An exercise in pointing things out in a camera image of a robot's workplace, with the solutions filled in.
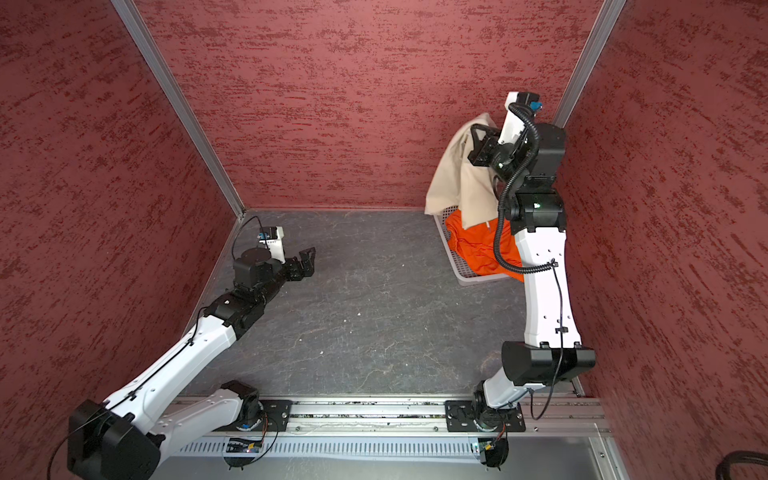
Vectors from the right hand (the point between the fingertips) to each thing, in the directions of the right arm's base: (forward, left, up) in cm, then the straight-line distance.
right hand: (466, 131), depth 62 cm
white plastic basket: (-8, -6, -43) cm, 44 cm away
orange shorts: (+8, -15, -51) cm, 54 cm away
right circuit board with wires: (-52, -7, -54) cm, 75 cm away
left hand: (-9, +42, -31) cm, 53 cm away
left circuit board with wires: (-49, +56, -56) cm, 93 cm away
